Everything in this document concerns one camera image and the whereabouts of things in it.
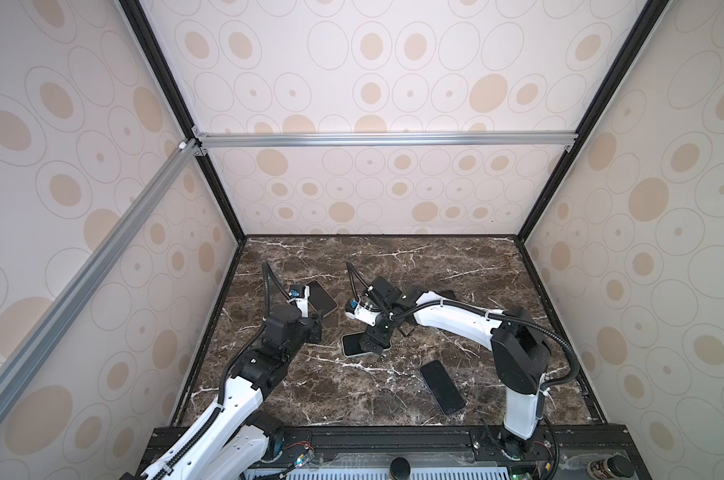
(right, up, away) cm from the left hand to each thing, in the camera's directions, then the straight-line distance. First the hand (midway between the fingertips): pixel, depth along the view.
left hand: (323, 308), depth 78 cm
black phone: (+7, -13, +14) cm, 21 cm away
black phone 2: (+32, -23, +5) cm, 40 cm away
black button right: (+64, -31, -15) cm, 73 cm away
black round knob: (+18, -32, -15) cm, 40 cm away
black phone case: (+39, +1, +25) cm, 46 cm away
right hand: (+13, -8, +10) cm, 18 cm away
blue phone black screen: (-7, +3, +25) cm, 26 cm away
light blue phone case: (+7, -16, +10) cm, 20 cm away
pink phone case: (-3, -2, +23) cm, 23 cm away
